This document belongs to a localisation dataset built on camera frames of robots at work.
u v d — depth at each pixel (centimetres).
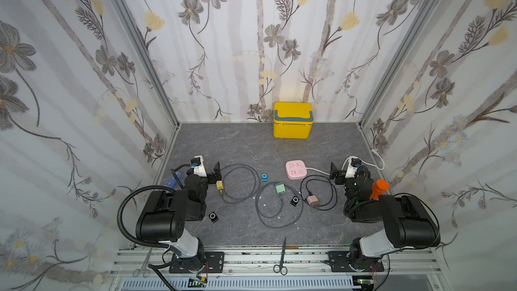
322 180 98
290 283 70
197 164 77
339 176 82
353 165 77
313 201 88
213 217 84
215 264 73
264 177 98
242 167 101
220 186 91
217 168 84
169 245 50
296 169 98
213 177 83
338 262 73
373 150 112
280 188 91
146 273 72
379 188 83
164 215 47
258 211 87
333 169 87
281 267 73
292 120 105
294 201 89
